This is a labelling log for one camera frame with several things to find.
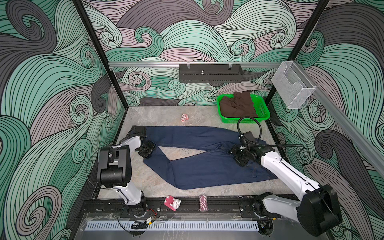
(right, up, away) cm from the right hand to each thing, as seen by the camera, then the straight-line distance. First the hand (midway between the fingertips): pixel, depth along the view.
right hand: (228, 155), depth 83 cm
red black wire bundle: (-46, -31, -12) cm, 57 cm away
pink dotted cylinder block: (-15, -21, -11) cm, 28 cm away
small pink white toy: (-26, +22, +27) cm, 43 cm away
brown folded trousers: (+18, +31, +29) cm, 46 cm away
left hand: (-45, +1, +11) cm, 46 cm away
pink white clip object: (-30, -20, -14) cm, 38 cm away
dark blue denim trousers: (-9, -9, +7) cm, 14 cm away
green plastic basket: (+33, +30, +29) cm, 53 cm away
